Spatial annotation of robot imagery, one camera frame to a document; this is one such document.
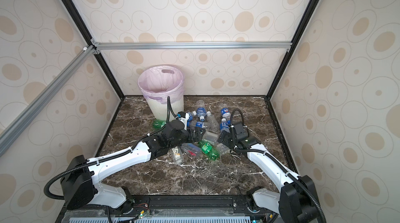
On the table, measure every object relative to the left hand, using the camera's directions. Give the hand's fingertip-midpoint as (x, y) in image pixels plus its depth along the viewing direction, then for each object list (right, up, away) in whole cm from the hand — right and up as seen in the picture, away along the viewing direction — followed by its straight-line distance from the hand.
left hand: (204, 130), depth 75 cm
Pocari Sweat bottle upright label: (-2, +10, +31) cm, 33 cm away
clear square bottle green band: (+4, -7, +20) cm, 22 cm away
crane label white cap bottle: (-14, -14, +9) cm, 22 cm away
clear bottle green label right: (+11, -13, +17) cm, 25 cm away
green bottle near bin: (-30, +1, +26) cm, 40 cm away
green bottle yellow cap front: (+2, -12, +13) cm, 17 cm away
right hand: (+12, -6, +11) cm, 17 cm away
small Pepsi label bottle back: (+15, +8, +29) cm, 34 cm away
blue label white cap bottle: (+13, 0, +22) cm, 25 cm away
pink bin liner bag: (-31, +29, +30) cm, 52 cm away
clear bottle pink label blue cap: (-8, -12, +14) cm, 20 cm away
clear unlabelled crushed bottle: (+6, +2, +25) cm, 26 cm away
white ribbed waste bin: (-27, +10, +20) cm, 35 cm away
